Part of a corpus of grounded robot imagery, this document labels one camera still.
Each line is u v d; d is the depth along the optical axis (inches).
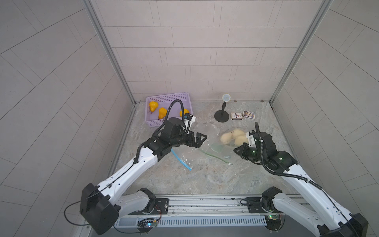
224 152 33.8
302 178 18.0
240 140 33.6
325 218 15.9
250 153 25.6
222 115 42.1
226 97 34.3
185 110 41.5
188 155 31.6
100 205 14.2
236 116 41.5
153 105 42.3
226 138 35.9
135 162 17.7
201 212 27.8
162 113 41.3
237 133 36.1
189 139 24.7
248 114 42.5
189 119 25.1
